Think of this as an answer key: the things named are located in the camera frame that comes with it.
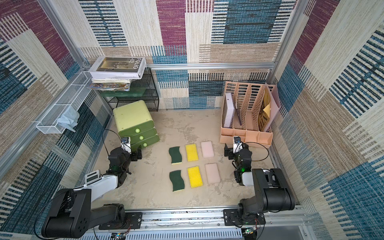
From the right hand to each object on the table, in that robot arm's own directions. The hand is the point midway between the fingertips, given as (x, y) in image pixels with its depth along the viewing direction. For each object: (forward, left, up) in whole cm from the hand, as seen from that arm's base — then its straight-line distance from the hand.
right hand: (235, 141), depth 91 cm
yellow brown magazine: (+9, -15, +16) cm, 24 cm away
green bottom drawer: (+2, +56, -4) cm, 56 cm away
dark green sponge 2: (-21, +34, -8) cm, 41 cm away
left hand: (-2, +62, +1) cm, 62 cm away
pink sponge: (-1, +17, -8) cm, 18 cm away
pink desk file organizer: (+30, -17, -5) cm, 34 cm away
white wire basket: (+14, +90, +25) cm, 94 cm away
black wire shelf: (+41, +58, +2) cm, 70 cm away
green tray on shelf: (+25, +62, +18) cm, 70 cm away
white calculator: (-17, +84, -8) cm, 86 cm away
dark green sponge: (-5, +36, -8) cm, 37 cm away
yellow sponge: (-3, +27, -8) cm, 28 cm away
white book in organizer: (+16, +2, 0) cm, 17 cm away
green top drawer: (+2, +56, +11) cm, 57 cm away
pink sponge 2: (-16, +14, -9) cm, 23 cm away
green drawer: (+3, +56, +3) cm, 56 cm away
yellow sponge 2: (-19, +24, -10) cm, 32 cm away
